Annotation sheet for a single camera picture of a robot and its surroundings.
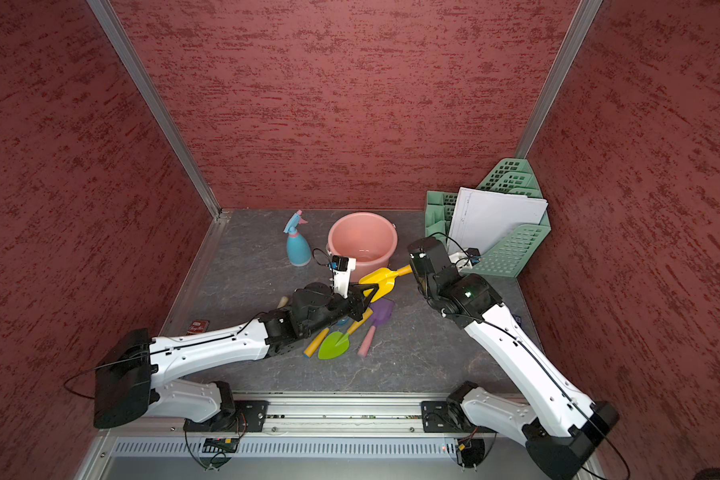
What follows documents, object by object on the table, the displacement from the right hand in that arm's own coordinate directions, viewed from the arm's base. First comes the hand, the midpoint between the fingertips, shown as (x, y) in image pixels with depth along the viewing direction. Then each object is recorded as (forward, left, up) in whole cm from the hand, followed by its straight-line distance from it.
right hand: (413, 263), depth 72 cm
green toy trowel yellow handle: (-10, +21, -27) cm, 36 cm away
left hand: (-5, +10, -4) cm, 12 cm away
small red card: (-4, +63, -24) cm, 68 cm away
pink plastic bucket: (+21, +11, -15) cm, 28 cm away
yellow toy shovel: (-3, +7, -2) cm, 8 cm away
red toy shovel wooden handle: (+3, +39, -24) cm, 45 cm away
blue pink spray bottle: (+20, +35, -19) cm, 45 cm away
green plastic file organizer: (+40, -17, -21) cm, 49 cm away
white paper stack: (+22, -25, -8) cm, 34 cm away
